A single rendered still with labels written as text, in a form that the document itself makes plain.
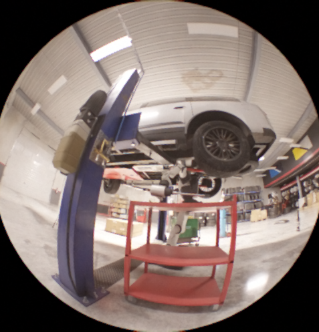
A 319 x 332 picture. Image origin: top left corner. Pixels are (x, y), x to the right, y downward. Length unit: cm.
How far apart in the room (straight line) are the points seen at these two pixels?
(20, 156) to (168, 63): 968
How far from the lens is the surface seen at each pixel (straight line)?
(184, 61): 396
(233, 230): 79
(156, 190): 88
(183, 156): 177
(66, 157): 82
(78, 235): 90
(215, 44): 402
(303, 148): 1002
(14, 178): 968
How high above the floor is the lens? 79
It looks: 24 degrees up
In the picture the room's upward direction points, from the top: 4 degrees clockwise
